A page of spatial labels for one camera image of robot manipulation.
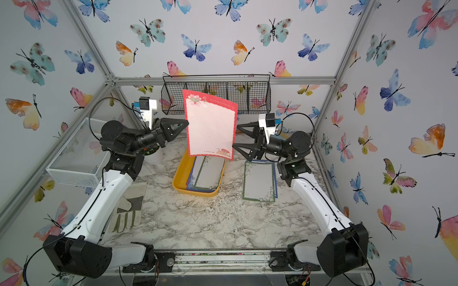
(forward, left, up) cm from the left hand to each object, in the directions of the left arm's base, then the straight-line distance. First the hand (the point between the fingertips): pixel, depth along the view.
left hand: (187, 124), depth 56 cm
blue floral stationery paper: (+7, -37, -48) cm, 61 cm away
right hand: (-2, -16, -4) cm, 17 cm away
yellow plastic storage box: (+12, +14, -48) cm, 52 cm away
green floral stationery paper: (+6, -28, -49) cm, 57 cm away
